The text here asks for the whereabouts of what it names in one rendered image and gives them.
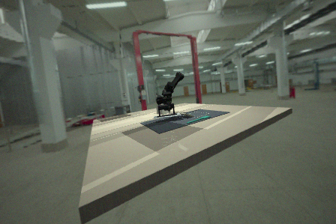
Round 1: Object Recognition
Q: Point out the dark grey flat mat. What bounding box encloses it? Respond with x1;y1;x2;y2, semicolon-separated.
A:
141;109;228;134

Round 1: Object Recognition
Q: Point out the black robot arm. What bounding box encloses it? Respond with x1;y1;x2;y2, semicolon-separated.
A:
156;72;184;105

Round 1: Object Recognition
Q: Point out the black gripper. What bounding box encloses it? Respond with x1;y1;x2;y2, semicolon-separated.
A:
163;91;172;112

